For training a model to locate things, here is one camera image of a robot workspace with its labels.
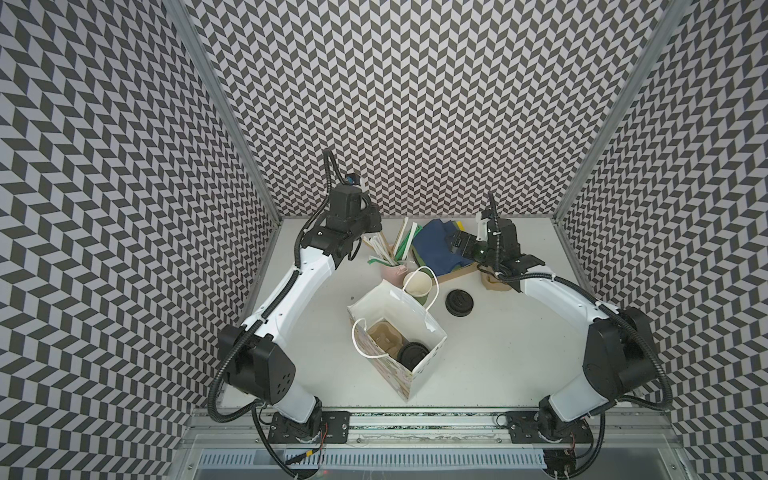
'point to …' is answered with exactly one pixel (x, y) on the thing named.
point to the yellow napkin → (461, 225)
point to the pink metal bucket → (394, 273)
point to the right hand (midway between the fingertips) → (456, 244)
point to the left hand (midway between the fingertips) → (375, 212)
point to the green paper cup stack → (421, 283)
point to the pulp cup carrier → (388, 336)
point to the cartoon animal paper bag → (389, 302)
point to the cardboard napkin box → (436, 277)
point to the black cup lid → (411, 354)
